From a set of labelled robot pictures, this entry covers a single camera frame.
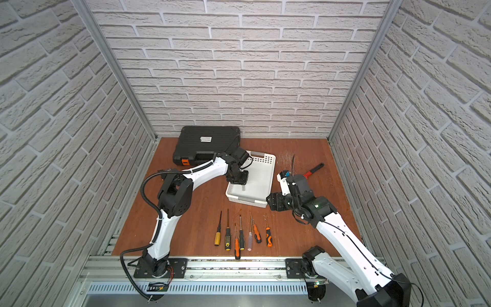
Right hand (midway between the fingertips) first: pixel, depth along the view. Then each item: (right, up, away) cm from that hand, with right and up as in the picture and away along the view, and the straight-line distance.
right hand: (275, 197), depth 76 cm
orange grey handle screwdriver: (-8, -17, +5) cm, 19 cm away
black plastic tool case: (-41, +24, +33) cm, 58 cm away
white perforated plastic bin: (-5, +10, +27) cm, 29 cm away
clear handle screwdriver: (-14, 0, +20) cm, 24 cm away
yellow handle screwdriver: (-25, -18, +5) cm, 31 cm away
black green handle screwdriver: (-14, -18, +5) cm, 24 cm away
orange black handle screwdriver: (-2, -19, +4) cm, 19 cm away
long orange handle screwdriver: (-16, -23, +1) cm, 27 cm away
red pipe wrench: (+22, +8, +25) cm, 34 cm away
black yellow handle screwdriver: (-20, -18, +5) cm, 27 cm away
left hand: (-12, +4, +20) cm, 24 cm away
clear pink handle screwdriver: (-10, -20, +3) cm, 23 cm away
